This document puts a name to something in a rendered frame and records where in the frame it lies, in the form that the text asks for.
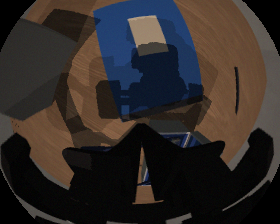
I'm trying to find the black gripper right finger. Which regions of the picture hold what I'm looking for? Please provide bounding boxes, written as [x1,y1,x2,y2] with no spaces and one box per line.
[141,123,225,201]

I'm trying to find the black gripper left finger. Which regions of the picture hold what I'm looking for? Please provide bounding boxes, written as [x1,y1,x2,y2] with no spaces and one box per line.
[62,123,142,203]

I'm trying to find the black-framed glasses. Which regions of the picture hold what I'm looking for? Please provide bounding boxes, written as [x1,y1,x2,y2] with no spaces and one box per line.
[80,137,181,186]

